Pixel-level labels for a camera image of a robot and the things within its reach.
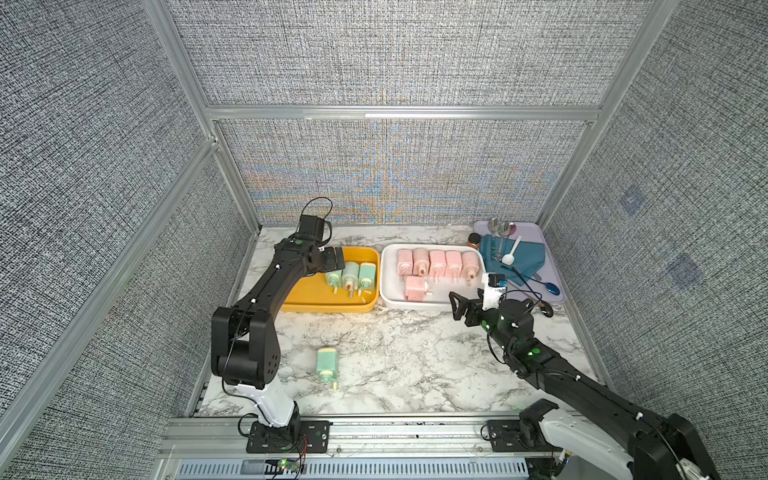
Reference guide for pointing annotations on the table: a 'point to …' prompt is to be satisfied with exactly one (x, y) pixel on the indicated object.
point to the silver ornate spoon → (503, 229)
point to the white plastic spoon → (509, 258)
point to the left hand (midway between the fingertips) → (332, 259)
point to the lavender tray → (529, 231)
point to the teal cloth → (527, 257)
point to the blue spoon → (550, 287)
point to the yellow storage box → (313, 295)
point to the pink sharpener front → (415, 288)
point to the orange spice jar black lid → (474, 239)
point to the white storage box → (437, 296)
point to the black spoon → (545, 307)
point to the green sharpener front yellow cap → (334, 279)
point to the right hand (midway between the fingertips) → (464, 286)
